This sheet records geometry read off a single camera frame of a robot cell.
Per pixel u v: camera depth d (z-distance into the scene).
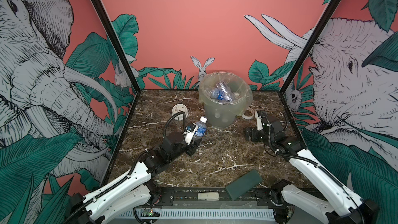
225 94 0.87
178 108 1.04
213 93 0.93
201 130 0.69
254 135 0.69
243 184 0.79
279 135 0.56
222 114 0.91
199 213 0.78
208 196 0.72
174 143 0.53
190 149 0.65
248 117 1.06
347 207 0.39
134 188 0.49
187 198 0.75
